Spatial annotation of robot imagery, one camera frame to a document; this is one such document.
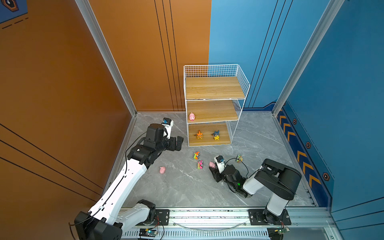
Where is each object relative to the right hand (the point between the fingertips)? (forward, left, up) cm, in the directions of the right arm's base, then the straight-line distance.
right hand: (211, 166), depth 90 cm
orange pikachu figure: (+20, +7, +6) cm, 22 cm away
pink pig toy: (+17, +11, +26) cm, 33 cm away
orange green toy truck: (+7, +9, +2) cm, 11 cm away
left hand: (+6, +19, +24) cm, 32 cm away
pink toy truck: (0, +6, +2) cm, 7 cm away
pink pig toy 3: (-2, +29, +1) cm, 29 cm away
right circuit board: (-33, -30, -3) cm, 44 cm away
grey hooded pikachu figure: (+20, -5, +5) cm, 21 cm away
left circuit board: (-33, +32, -1) cm, 46 cm away
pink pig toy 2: (0, 0, +2) cm, 2 cm away
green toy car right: (+4, -17, +2) cm, 18 cm away
